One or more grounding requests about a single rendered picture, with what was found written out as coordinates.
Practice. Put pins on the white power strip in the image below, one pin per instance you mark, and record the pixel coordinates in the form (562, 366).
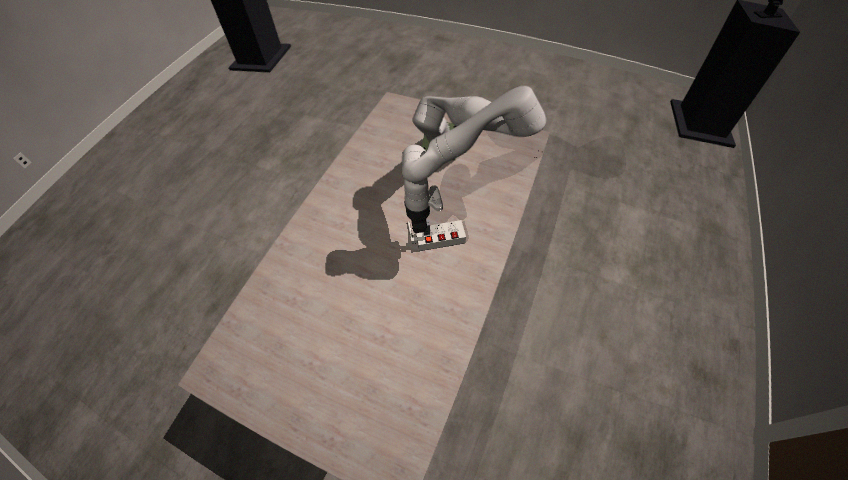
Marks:
(441, 235)

